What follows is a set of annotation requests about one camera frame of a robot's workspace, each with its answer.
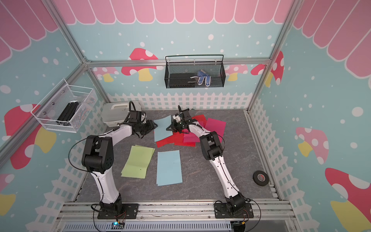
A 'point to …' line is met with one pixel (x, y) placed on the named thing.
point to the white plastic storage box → (113, 113)
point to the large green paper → (140, 158)
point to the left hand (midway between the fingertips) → (155, 128)
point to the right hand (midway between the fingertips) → (166, 128)
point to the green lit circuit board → (117, 225)
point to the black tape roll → (261, 178)
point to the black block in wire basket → (67, 113)
